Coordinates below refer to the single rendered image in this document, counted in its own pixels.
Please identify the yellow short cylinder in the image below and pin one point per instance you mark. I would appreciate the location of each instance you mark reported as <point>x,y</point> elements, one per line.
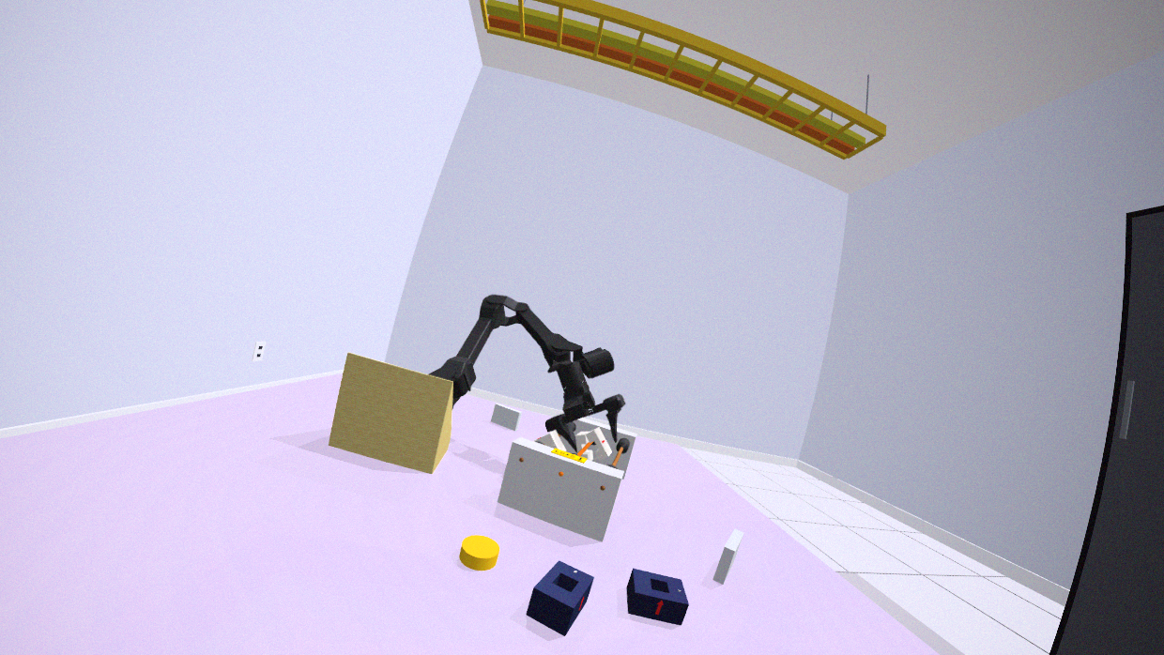
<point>479,553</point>

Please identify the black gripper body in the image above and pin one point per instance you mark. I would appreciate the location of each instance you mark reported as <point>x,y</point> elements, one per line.
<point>610,404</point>

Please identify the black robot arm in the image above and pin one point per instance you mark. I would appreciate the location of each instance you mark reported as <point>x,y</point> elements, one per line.
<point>556,349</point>

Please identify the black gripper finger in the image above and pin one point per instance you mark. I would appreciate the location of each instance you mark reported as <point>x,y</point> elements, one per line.
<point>569,436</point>
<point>612,417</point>

